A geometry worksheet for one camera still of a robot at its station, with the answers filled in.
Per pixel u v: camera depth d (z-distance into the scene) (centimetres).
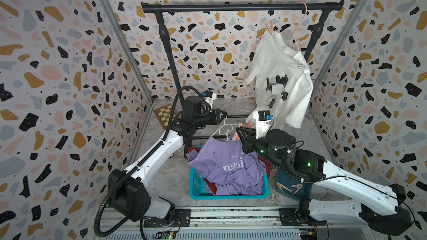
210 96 69
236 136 61
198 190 79
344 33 88
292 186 82
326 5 55
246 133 55
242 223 73
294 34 93
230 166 79
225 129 74
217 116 66
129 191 39
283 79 75
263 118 50
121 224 43
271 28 74
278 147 42
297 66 61
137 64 102
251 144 52
